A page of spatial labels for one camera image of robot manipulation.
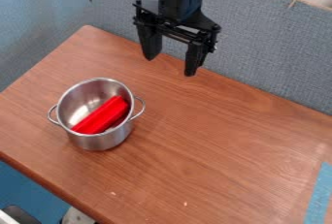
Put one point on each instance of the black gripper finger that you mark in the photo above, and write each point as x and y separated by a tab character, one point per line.
150	40
195	54

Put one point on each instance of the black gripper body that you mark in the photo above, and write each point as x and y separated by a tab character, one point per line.
195	29

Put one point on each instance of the small metal pot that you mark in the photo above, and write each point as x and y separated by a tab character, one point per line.
76	104

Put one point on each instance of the red block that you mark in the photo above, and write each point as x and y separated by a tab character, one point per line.
103	116

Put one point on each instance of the black blue robot arm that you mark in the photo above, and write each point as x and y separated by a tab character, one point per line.
175	19

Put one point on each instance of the white round object below table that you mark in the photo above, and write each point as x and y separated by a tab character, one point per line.
74	216

